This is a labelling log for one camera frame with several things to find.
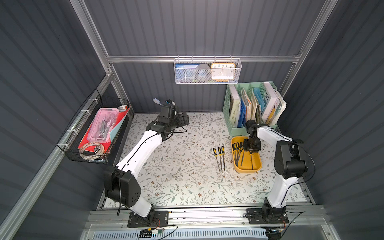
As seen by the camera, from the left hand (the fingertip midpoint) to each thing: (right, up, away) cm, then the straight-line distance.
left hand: (180, 116), depth 82 cm
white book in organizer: (+60, +4, +21) cm, 63 cm away
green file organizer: (+50, +11, +13) cm, 53 cm away
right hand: (+46, -21, +14) cm, 52 cm away
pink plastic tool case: (-37, -2, -7) cm, 38 cm away
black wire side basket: (-44, -12, -21) cm, 50 cm away
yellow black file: (+27, -23, +16) cm, 39 cm away
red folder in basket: (-33, -14, -14) cm, 38 cm away
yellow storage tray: (+40, -28, +13) cm, 50 cm away
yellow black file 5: (+37, -22, +15) cm, 46 cm away
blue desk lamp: (-17, +11, +15) cm, 25 cm away
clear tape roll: (-35, -18, -21) cm, 44 cm away
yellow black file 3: (+22, -24, +14) cm, 36 cm away
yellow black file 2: (+24, -24, +15) cm, 37 cm away
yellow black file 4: (+45, -23, +15) cm, 52 cm away
